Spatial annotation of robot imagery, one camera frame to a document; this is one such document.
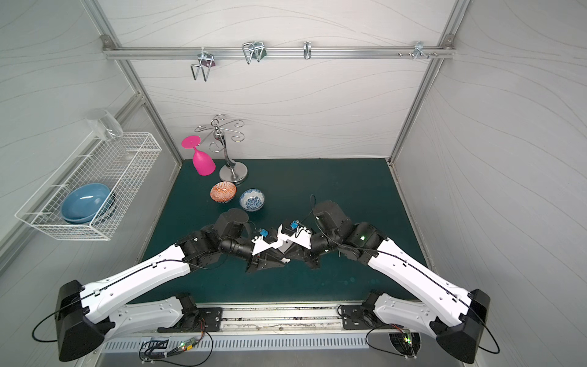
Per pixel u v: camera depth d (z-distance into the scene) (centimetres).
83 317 39
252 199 104
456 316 39
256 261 58
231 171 114
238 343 70
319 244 57
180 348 68
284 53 78
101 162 72
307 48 72
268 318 75
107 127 72
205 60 78
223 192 107
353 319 73
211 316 74
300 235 55
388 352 69
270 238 55
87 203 62
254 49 76
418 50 77
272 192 104
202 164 96
